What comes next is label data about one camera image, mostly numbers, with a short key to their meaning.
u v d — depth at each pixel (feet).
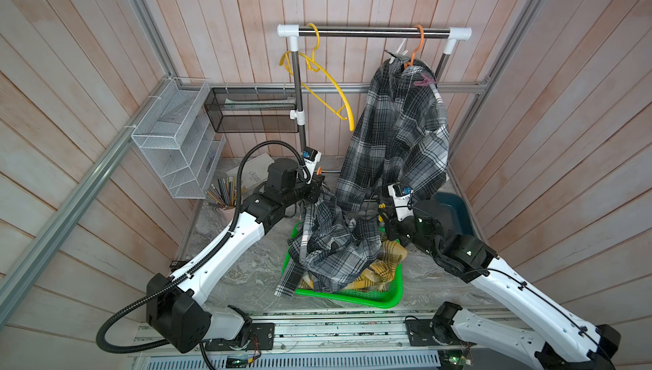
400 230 2.00
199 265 1.39
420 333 2.40
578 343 1.27
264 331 2.45
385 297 2.62
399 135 2.49
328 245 2.17
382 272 2.45
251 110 3.43
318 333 2.45
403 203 1.92
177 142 2.26
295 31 1.96
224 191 3.04
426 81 1.90
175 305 1.25
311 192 2.16
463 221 3.19
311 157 2.05
